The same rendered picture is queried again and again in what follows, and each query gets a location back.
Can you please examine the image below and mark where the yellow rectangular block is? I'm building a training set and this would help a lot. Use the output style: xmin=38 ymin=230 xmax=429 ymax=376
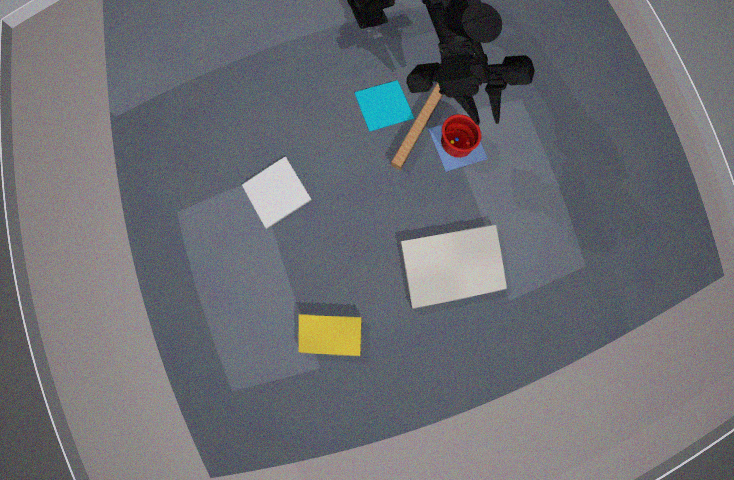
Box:
xmin=298 ymin=314 xmax=362 ymax=356

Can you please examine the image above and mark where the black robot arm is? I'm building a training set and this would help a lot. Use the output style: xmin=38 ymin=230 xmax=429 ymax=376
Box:
xmin=347 ymin=0 xmax=502 ymax=98

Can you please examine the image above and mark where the tan wooden plank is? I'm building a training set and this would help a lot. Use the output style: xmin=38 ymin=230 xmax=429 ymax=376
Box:
xmin=391 ymin=83 xmax=443 ymax=170

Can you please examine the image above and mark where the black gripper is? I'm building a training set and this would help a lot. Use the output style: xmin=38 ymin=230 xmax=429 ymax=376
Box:
xmin=406 ymin=35 xmax=535 ymax=125

